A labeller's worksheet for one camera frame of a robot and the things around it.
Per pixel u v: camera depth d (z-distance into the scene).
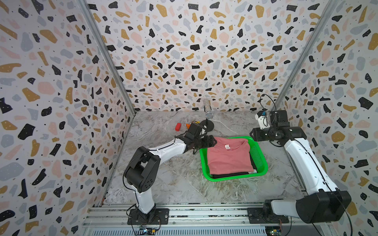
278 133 0.55
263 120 0.67
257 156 0.90
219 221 0.73
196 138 0.76
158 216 0.73
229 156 0.90
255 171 0.84
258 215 0.73
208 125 1.11
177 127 1.10
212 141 0.81
